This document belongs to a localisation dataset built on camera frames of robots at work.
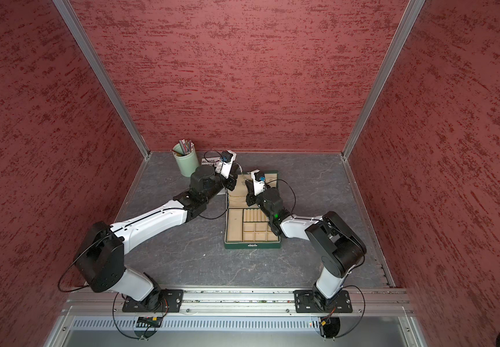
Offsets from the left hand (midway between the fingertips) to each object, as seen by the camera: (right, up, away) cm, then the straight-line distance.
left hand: (236, 167), depth 81 cm
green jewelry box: (+4, -25, +7) cm, 26 cm away
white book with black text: (-17, +4, +32) cm, 36 cm away
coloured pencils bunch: (-27, +11, +23) cm, 37 cm away
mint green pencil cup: (-28, +2, +25) cm, 38 cm away
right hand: (+4, -7, +8) cm, 11 cm away
